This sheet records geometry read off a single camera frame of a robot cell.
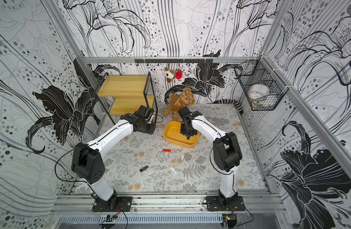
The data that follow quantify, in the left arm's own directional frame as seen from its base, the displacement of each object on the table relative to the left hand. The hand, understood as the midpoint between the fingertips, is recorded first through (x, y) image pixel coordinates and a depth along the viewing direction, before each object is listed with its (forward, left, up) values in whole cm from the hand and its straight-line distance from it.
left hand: (152, 130), depth 88 cm
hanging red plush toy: (+32, -16, +20) cm, 41 cm away
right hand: (+3, -23, -4) cm, 23 cm away
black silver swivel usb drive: (-19, +4, -13) cm, 24 cm away
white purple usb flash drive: (-11, -20, -12) cm, 26 cm away
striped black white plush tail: (+38, -60, -9) cm, 72 cm away
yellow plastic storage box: (+6, -12, -14) cm, 19 cm away
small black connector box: (-44, -45, -13) cm, 64 cm away
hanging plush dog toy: (+32, -9, +20) cm, 39 cm away
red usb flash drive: (-7, -9, -12) cm, 17 cm away
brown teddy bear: (+29, -15, -2) cm, 32 cm away
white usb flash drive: (-20, -15, -12) cm, 27 cm away
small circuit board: (-45, +16, -14) cm, 50 cm away
